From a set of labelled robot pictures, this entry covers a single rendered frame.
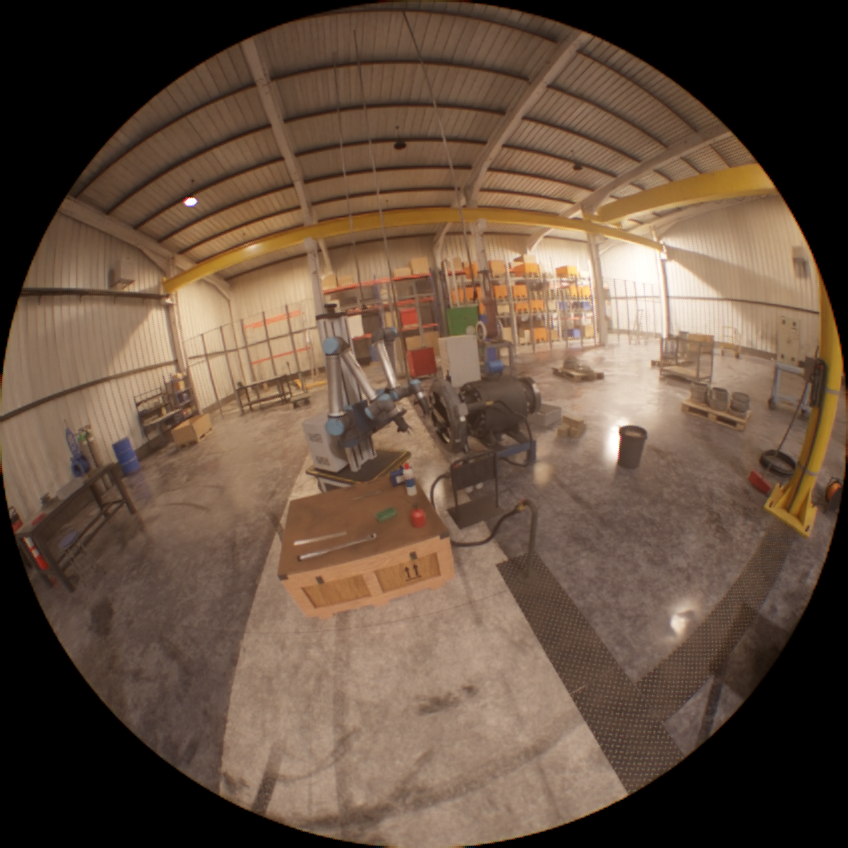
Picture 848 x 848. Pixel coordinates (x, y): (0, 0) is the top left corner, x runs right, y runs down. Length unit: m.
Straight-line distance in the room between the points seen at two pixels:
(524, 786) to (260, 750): 1.20
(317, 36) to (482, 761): 9.06
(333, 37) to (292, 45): 0.81
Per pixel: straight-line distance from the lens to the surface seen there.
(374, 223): 10.33
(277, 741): 1.79
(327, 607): 1.87
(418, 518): 1.58
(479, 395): 2.74
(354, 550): 1.60
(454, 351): 6.55
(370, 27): 7.75
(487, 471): 2.23
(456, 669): 1.62
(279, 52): 7.86
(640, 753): 1.67
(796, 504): 3.38
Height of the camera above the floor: 1.52
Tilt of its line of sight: 20 degrees down
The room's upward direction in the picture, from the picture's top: 9 degrees counter-clockwise
